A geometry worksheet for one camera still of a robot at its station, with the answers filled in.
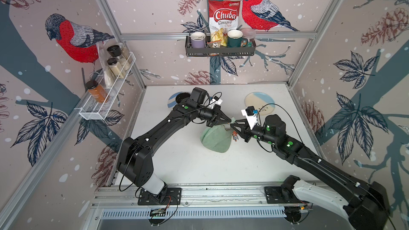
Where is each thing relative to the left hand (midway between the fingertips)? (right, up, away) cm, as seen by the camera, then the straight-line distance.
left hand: (233, 119), depth 69 cm
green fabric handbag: (-7, -10, +6) cm, 13 cm away
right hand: (+1, -2, +3) cm, 4 cm away
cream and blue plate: (+29, +5, +44) cm, 53 cm away
